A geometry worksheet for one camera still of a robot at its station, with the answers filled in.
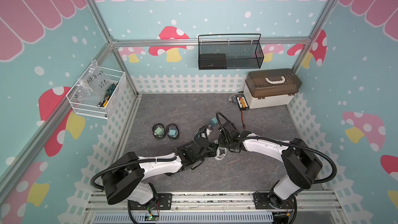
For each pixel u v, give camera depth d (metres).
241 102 1.13
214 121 1.02
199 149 0.63
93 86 0.74
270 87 0.96
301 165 0.45
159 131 0.97
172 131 0.97
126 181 0.43
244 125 1.02
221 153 0.89
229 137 0.69
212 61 0.87
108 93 0.74
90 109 0.66
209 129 0.89
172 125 0.99
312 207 0.76
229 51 0.94
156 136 0.95
